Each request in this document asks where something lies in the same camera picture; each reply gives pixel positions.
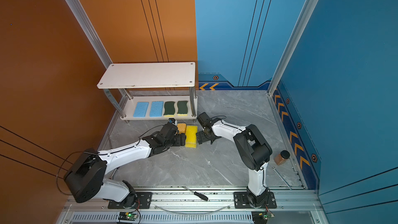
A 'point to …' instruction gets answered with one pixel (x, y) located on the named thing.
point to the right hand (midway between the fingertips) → (205, 138)
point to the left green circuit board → (128, 216)
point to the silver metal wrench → (289, 187)
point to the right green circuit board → (259, 217)
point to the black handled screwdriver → (197, 194)
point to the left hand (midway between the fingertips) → (181, 135)
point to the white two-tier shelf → (152, 91)
